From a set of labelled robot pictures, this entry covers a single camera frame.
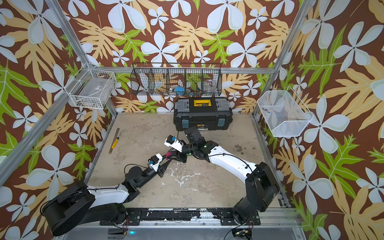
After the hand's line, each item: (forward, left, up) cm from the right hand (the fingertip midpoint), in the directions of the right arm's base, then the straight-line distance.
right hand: (169, 152), depth 77 cm
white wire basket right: (+21, -66, +7) cm, 69 cm away
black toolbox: (+32, -22, -3) cm, 39 cm away
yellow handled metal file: (+19, +42, -18) cm, 49 cm away
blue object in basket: (+39, -4, +10) cm, 41 cm away
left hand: (0, 0, -2) cm, 2 cm away
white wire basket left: (+33, +46, +16) cm, 59 cm away
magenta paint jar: (-1, 0, +1) cm, 2 cm away
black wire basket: (+49, -2, +12) cm, 50 cm away
